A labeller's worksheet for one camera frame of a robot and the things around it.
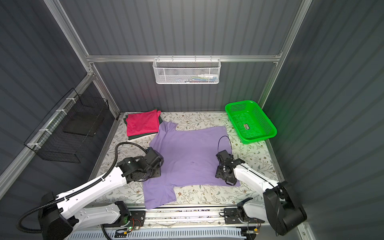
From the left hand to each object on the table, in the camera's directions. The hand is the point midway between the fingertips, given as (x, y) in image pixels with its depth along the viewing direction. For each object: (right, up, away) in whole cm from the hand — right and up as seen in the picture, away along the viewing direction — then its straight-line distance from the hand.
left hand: (159, 170), depth 78 cm
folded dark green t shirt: (-7, +28, +33) cm, 44 cm away
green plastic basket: (+62, +26, +37) cm, 76 cm away
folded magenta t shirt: (-18, +26, +28) cm, 42 cm away
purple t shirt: (+22, +3, +22) cm, 31 cm away
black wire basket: (-46, +18, -6) cm, 50 cm away
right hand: (+36, -6, +9) cm, 38 cm away
